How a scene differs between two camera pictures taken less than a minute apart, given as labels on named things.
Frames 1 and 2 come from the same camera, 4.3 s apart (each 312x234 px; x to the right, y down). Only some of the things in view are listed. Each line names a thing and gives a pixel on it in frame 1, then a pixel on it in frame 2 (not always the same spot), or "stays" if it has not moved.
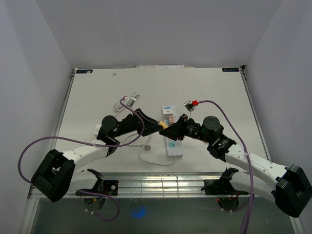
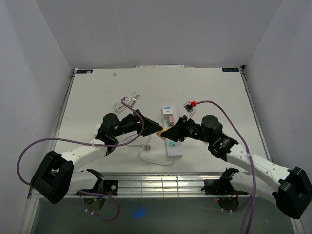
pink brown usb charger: (171, 120) stays
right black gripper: (172, 131) stays
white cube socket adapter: (97, 127) stays
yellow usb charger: (164, 124) → (159, 134)
